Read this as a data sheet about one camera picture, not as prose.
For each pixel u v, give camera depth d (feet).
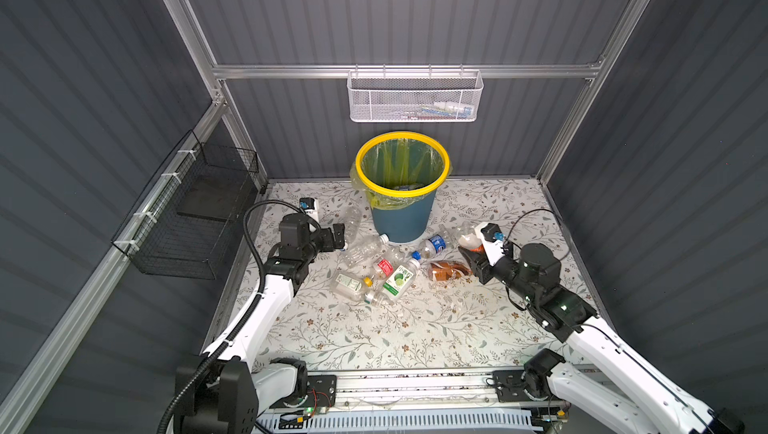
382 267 2.97
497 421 2.32
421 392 2.47
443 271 2.92
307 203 2.36
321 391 2.39
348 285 2.83
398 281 2.92
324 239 2.43
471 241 2.22
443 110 3.00
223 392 1.31
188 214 2.39
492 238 1.96
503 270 2.05
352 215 3.54
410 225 3.35
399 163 3.27
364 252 3.10
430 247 3.18
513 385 2.40
